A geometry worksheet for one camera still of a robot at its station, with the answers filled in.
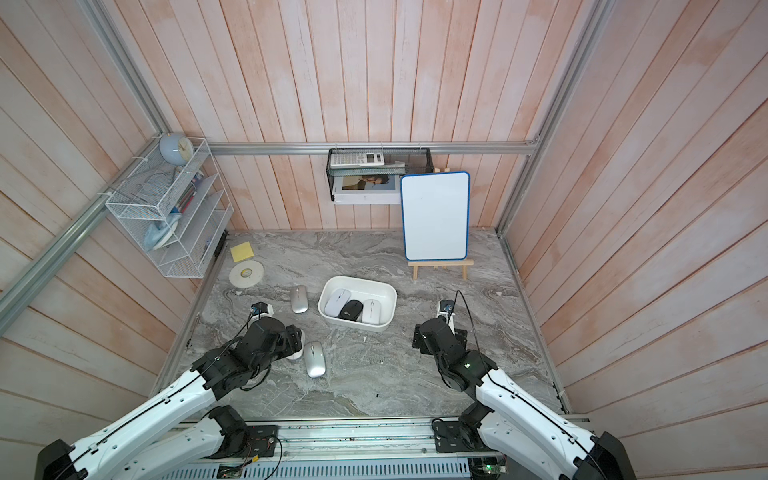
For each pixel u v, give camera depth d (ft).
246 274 3.52
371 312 3.07
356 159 2.96
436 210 2.94
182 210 2.82
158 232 2.67
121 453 1.39
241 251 3.75
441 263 3.31
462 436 2.16
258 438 2.40
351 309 3.14
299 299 3.22
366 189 3.06
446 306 2.34
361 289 3.31
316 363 2.82
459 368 1.89
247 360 1.90
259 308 2.31
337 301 3.21
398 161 2.96
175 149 2.62
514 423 1.61
